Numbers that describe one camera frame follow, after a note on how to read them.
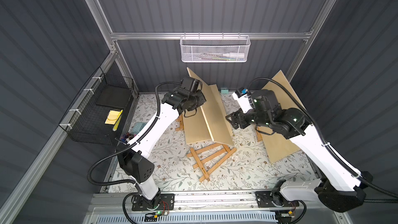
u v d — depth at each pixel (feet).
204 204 2.42
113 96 2.52
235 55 2.85
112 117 2.47
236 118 1.87
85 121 2.26
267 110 1.51
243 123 1.86
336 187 1.33
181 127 3.18
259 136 2.99
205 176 2.57
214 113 2.65
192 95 2.04
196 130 3.09
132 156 1.39
